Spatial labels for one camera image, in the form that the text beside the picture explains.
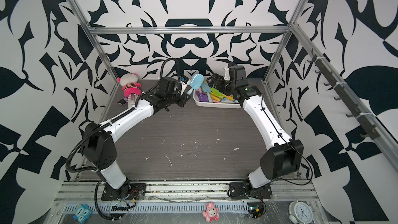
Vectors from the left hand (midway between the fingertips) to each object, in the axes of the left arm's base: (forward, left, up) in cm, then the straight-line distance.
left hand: (186, 92), depth 85 cm
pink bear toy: (-52, -10, -18) cm, 56 cm away
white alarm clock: (-54, -48, -18) cm, 74 cm away
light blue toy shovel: (+3, -5, +3) cm, 7 cm away
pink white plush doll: (+23, +42, -15) cm, 50 cm away
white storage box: (+12, -12, -19) cm, 26 cm away
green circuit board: (-52, -30, -23) cm, 64 cm away
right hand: (0, -13, +9) cm, 16 cm away
